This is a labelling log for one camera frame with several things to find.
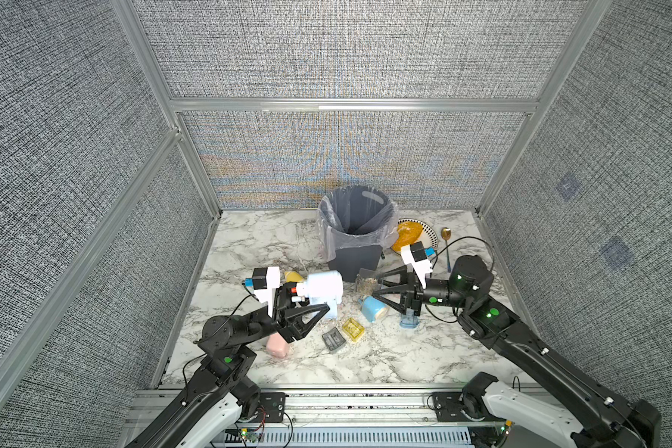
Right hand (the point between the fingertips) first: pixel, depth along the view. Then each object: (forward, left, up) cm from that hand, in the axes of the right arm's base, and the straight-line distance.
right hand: (378, 282), depth 61 cm
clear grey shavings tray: (-1, +3, -1) cm, 3 cm away
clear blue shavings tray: (+4, -14, -33) cm, 37 cm away
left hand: (-7, +10, +5) cm, 13 cm away
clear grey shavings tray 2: (-2, +10, -33) cm, 34 cm away
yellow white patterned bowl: (+35, -19, -26) cm, 48 cm away
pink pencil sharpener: (-6, +26, -26) cm, 37 cm away
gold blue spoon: (+39, -34, -32) cm, 61 cm away
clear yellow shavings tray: (+2, +4, -33) cm, 33 cm away
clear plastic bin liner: (+36, +2, -18) cm, 40 cm away
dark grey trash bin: (+21, +4, -23) cm, 31 cm away
